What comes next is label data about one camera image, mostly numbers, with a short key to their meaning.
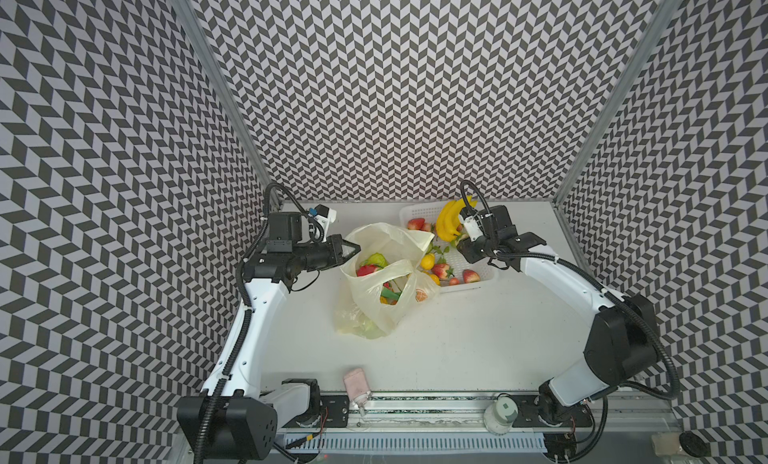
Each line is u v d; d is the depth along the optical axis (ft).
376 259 3.10
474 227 2.52
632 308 1.46
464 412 2.44
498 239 2.10
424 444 2.27
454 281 2.99
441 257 3.27
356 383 2.32
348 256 2.22
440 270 3.09
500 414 2.10
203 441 1.12
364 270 2.91
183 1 2.37
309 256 2.00
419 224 3.42
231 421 1.18
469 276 3.00
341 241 2.24
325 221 2.20
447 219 3.08
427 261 3.14
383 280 2.08
